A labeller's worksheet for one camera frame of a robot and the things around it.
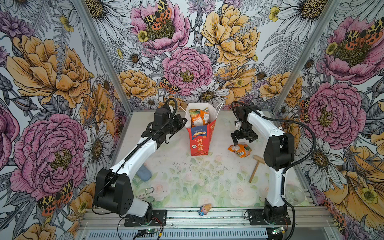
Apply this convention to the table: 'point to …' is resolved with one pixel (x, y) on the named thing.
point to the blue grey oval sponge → (144, 173)
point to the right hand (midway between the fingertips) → (244, 145)
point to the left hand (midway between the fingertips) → (187, 123)
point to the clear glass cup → (293, 190)
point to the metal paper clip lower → (150, 196)
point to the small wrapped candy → (204, 209)
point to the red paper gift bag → (200, 136)
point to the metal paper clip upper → (145, 190)
